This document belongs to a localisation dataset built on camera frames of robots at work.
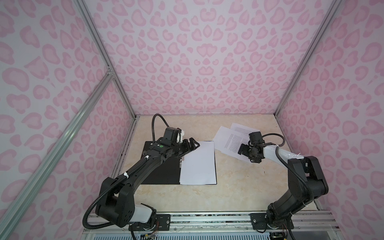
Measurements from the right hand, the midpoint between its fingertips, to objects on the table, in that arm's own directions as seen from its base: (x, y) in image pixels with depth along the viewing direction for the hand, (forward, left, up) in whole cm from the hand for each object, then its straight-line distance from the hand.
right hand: (245, 152), depth 95 cm
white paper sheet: (-9, +29, -4) cm, 31 cm away
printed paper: (+10, +8, -4) cm, 14 cm away
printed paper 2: (+23, -3, -5) cm, 23 cm away
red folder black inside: (-13, +47, -3) cm, 49 cm away
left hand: (-5, +31, +14) cm, 34 cm away
